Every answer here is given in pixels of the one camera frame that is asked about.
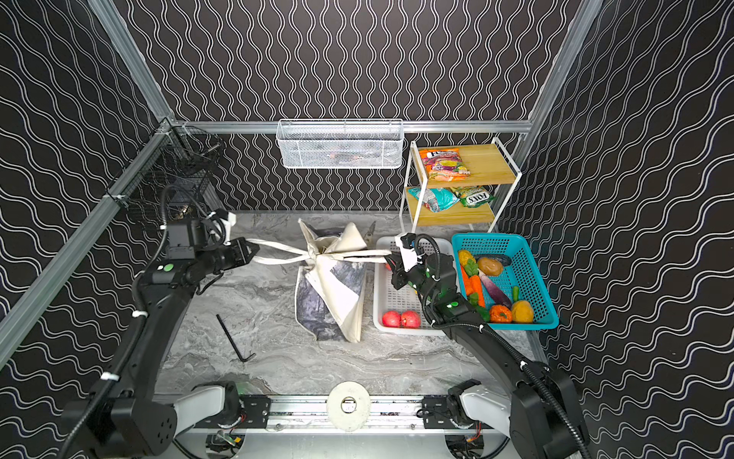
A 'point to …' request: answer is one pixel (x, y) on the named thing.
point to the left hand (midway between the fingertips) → (261, 244)
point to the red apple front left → (391, 318)
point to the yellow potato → (522, 312)
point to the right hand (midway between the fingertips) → (392, 252)
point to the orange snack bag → (444, 164)
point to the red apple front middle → (410, 318)
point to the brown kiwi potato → (489, 267)
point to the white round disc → (349, 422)
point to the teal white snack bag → (437, 199)
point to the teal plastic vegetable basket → (523, 273)
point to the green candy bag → (472, 196)
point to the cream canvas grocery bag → (330, 286)
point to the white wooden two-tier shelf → (456, 185)
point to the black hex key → (248, 358)
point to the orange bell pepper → (500, 314)
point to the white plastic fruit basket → (401, 312)
